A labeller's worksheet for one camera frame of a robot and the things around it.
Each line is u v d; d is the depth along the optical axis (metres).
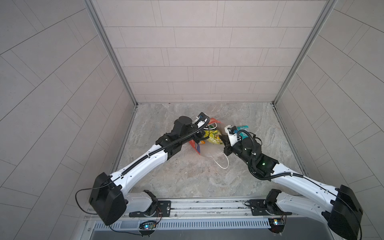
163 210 0.71
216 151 0.80
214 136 0.72
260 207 0.71
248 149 0.55
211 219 0.69
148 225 0.64
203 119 0.63
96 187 0.40
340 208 0.38
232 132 0.61
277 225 0.68
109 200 0.38
